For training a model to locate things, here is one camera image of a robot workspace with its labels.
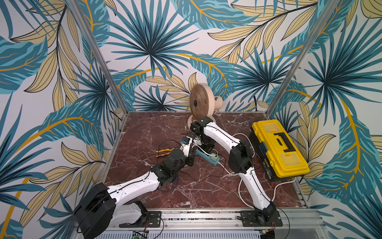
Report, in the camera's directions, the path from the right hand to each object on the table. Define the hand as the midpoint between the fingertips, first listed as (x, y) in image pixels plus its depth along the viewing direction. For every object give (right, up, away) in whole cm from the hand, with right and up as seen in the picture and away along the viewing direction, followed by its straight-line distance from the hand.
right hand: (209, 152), depth 92 cm
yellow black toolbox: (+35, -1, -16) cm, 38 cm away
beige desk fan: (-4, +29, -4) cm, 30 cm away
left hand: (-10, +3, -13) cm, 17 cm away
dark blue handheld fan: (-24, -17, -8) cm, 30 cm away
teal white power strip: (-1, -4, 0) cm, 4 cm away
